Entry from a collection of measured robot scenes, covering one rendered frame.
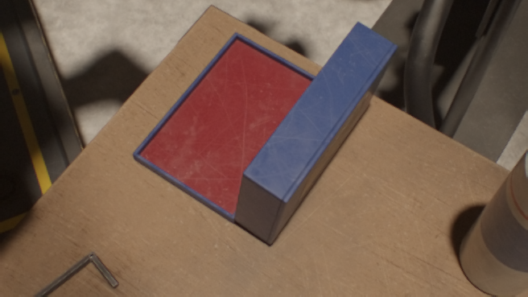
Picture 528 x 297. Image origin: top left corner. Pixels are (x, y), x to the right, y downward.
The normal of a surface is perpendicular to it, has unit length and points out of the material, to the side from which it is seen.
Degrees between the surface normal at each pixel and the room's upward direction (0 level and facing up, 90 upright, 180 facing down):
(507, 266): 90
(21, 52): 0
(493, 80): 0
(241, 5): 0
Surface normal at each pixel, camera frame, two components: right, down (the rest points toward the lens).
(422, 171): 0.00, -0.47
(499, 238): -0.88, 0.42
